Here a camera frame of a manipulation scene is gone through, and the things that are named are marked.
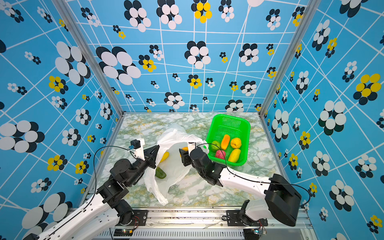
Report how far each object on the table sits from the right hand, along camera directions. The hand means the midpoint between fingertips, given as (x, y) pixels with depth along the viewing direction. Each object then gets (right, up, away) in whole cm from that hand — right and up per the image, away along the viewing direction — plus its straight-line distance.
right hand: (185, 148), depth 78 cm
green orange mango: (-15, -15, +6) cm, 22 cm away
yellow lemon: (+32, +1, +17) cm, 36 cm away
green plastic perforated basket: (+26, +13, +33) cm, 43 cm away
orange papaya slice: (+25, +2, +19) cm, 31 cm away
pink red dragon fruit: (+21, -5, +11) cm, 24 cm away
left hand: (-11, +3, -9) cm, 15 cm away
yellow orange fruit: (+1, +1, -3) cm, 3 cm away
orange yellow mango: (+30, -6, +12) cm, 32 cm away
